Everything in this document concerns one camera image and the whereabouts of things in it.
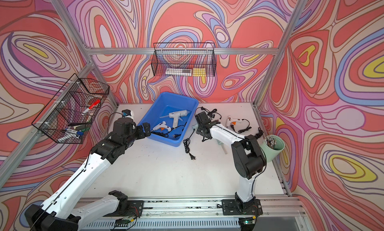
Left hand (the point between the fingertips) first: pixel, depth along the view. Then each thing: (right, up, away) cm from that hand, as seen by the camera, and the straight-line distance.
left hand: (144, 126), depth 76 cm
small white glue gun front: (+4, -2, +28) cm, 28 cm away
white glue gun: (+59, -1, +30) cm, 66 cm away
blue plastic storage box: (+4, +16, +38) cm, 41 cm away
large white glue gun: (+13, +5, +32) cm, 35 cm away
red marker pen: (-25, +12, 0) cm, 28 cm away
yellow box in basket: (+29, +33, +15) cm, 46 cm away
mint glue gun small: (+27, -2, +27) cm, 39 cm away
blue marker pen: (-28, -3, -7) cm, 29 cm away
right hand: (+32, -7, +19) cm, 38 cm away
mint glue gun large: (+45, -14, +20) cm, 51 cm away
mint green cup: (+68, -10, +3) cm, 69 cm away
